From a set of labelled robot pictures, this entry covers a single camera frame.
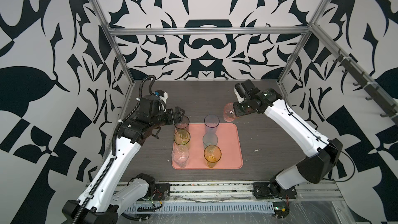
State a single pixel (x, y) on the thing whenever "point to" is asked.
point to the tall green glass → (182, 137)
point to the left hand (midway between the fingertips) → (176, 109)
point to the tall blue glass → (211, 122)
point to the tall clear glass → (180, 154)
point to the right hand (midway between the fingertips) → (238, 108)
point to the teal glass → (209, 139)
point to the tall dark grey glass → (183, 124)
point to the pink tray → (229, 140)
